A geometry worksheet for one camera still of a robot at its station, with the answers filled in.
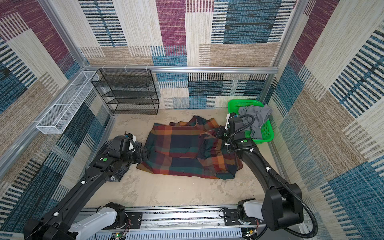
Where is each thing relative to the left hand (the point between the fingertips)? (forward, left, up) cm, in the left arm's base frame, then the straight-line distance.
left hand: (143, 151), depth 80 cm
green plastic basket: (+19, -75, -8) cm, 78 cm away
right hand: (+10, -39, +4) cm, 41 cm away
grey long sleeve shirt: (+28, -72, -3) cm, 77 cm away
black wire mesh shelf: (+50, +21, +1) cm, 54 cm away
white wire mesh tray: (+7, +37, +18) cm, 42 cm away
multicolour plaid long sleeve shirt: (+11, -24, -15) cm, 30 cm away
